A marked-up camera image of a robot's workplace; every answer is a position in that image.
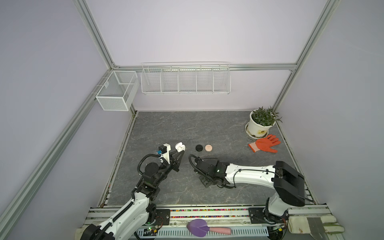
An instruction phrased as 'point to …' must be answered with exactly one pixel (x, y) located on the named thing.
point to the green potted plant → (265, 117)
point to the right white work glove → (314, 224)
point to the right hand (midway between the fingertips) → (205, 177)
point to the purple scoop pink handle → (200, 228)
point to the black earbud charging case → (199, 148)
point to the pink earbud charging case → (208, 148)
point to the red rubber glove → (265, 144)
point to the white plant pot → (255, 130)
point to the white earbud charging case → (180, 147)
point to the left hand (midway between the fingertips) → (182, 152)
